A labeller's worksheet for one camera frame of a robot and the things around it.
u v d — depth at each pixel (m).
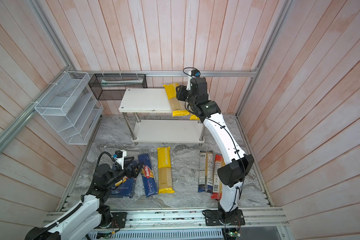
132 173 0.72
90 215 0.56
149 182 0.82
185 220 0.75
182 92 0.65
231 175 0.46
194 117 0.70
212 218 0.73
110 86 1.03
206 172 0.88
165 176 0.86
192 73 0.64
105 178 0.63
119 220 0.73
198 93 0.54
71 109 0.73
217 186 0.82
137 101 0.80
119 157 0.69
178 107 0.73
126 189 0.78
